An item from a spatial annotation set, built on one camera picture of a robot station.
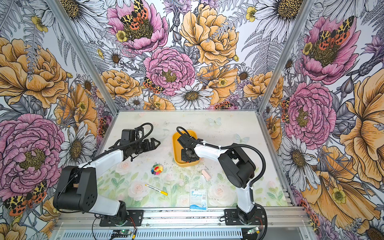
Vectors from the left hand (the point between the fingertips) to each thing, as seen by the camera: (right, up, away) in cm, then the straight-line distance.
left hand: (154, 148), depth 91 cm
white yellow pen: (+6, -22, -9) cm, 25 cm away
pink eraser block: (+30, -14, -5) cm, 34 cm away
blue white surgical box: (+26, -25, -12) cm, 38 cm away
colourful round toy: (+2, -12, -2) cm, 12 cm away
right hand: (+20, -8, +1) cm, 21 cm away
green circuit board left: (-8, -36, -20) cm, 42 cm away
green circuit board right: (+52, -36, -20) cm, 66 cm away
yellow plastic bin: (+14, -1, +1) cm, 14 cm away
